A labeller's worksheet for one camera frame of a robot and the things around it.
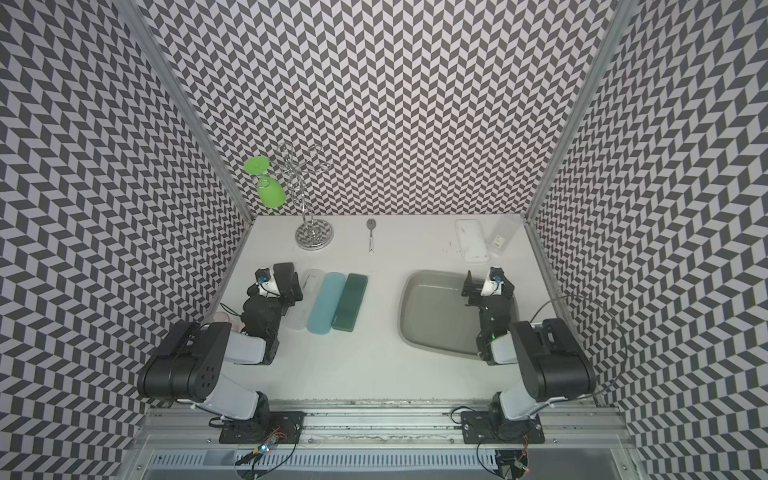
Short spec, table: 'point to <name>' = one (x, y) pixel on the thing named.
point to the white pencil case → (471, 240)
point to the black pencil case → (288, 282)
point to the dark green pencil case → (347, 308)
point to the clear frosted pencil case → (297, 316)
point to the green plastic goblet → (270, 190)
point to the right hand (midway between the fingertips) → (485, 277)
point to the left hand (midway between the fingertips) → (282, 276)
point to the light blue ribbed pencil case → (321, 315)
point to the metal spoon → (371, 224)
